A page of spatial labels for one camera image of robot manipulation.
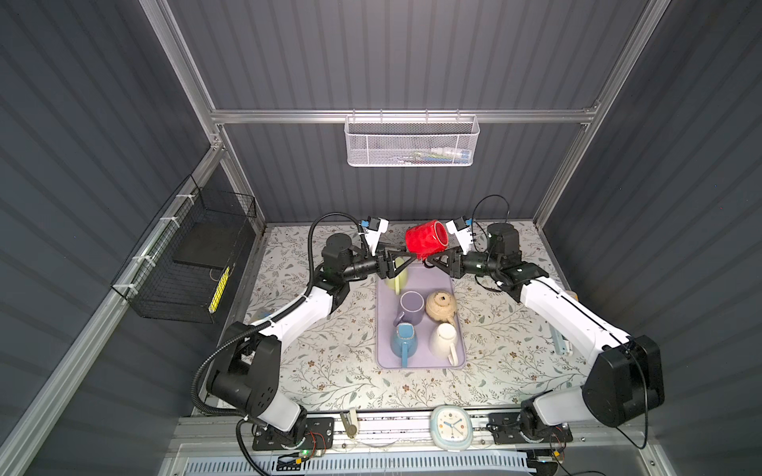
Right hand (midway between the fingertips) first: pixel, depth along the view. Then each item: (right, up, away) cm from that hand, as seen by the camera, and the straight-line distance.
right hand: (434, 261), depth 77 cm
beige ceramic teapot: (+4, -14, +10) cm, 17 cm away
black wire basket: (-63, +2, -3) cm, 63 cm away
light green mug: (-8, -8, +19) cm, 22 cm away
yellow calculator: (+51, -12, +22) cm, 57 cm away
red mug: (-3, +6, -5) cm, 8 cm away
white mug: (+3, -22, +3) cm, 23 cm away
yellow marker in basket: (-52, -7, -9) cm, 53 cm away
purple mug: (-5, -15, +10) cm, 18 cm away
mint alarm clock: (+4, -41, -5) cm, 41 cm away
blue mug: (-8, -22, +3) cm, 24 cm away
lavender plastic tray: (-12, -16, +21) cm, 29 cm away
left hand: (-6, +2, -3) cm, 7 cm away
